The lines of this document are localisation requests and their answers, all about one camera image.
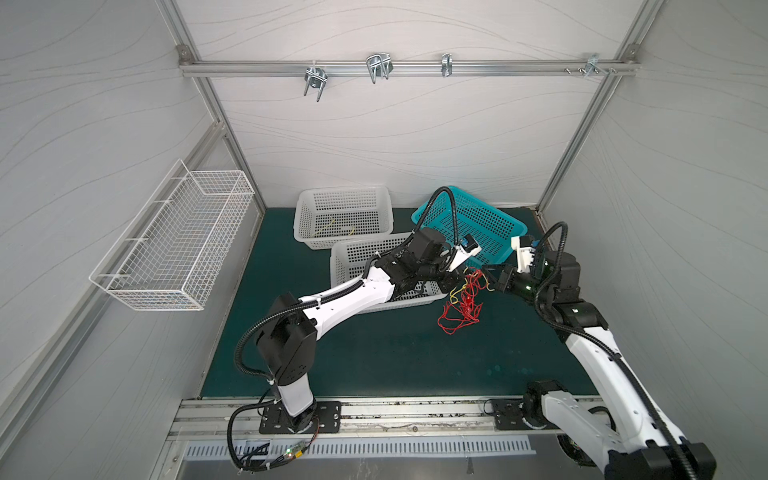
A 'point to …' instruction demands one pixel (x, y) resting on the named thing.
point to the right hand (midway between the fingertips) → (486, 266)
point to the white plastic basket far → (326, 214)
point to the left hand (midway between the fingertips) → (462, 267)
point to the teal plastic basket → (493, 228)
